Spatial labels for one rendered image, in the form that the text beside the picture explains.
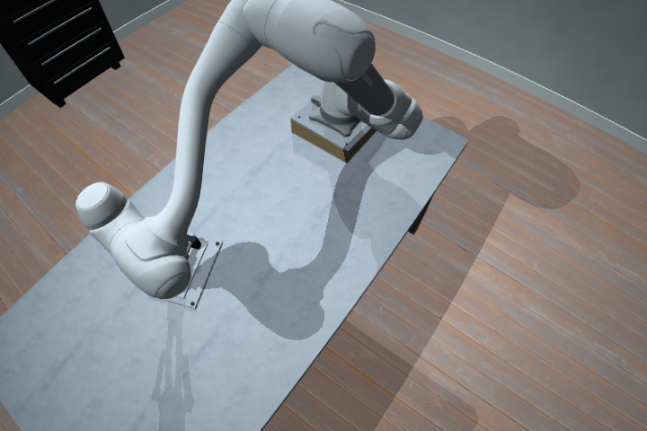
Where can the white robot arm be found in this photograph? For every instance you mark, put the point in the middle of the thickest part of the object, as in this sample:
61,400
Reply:
318,36

